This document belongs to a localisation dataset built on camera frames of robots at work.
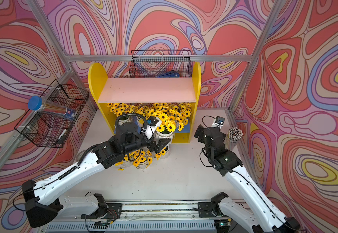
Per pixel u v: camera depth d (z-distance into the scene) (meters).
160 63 0.94
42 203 0.39
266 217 0.39
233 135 0.82
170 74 0.88
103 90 0.75
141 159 0.76
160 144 0.57
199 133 0.66
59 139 0.72
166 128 0.55
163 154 0.82
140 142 0.54
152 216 0.73
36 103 0.64
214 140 0.49
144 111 0.80
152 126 0.55
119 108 0.80
